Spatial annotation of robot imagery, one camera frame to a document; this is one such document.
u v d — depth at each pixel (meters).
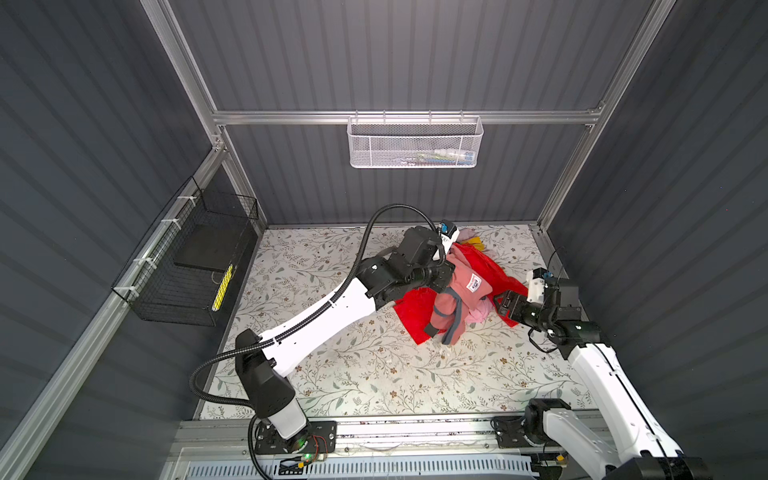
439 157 0.91
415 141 1.23
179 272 0.72
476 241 1.14
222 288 0.70
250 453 0.69
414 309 0.95
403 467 0.77
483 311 0.94
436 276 0.61
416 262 0.53
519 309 0.71
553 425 0.62
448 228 0.60
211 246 0.77
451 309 0.78
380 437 0.75
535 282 0.72
